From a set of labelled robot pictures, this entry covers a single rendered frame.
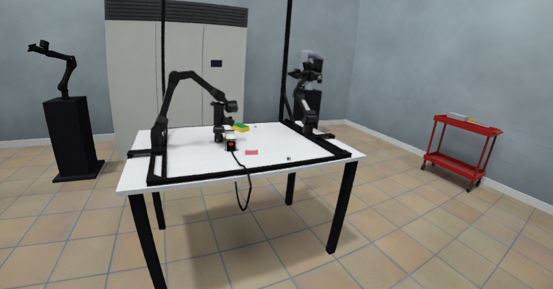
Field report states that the green flat block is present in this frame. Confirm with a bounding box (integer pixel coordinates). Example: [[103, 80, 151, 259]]
[[231, 123, 250, 133]]

